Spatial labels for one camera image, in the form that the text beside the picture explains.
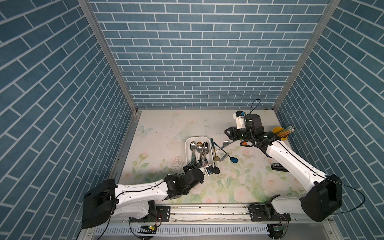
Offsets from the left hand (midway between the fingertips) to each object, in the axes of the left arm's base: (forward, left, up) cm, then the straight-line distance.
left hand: (201, 165), depth 80 cm
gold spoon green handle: (+8, -10, -7) cm, 15 cm away
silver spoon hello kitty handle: (+14, -4, -7) cm, 16 cm away
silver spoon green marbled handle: (+16, +5, -8) cm, 19 cm away
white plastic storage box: (+13, +1, -8) cm, 15 cm away
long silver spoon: (+19, -17, -8) cm, 27 cm away
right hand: (+15, -15, +12) cm, 24 cm away
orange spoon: (+4, -20, +17) cm, 26 cm away
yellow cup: (+25, -50, +1) cm, 56 cm away
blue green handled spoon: (+7, -21, -8) cm, 23 cm away
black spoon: (+2, -9, -10) cm, 14 cm away
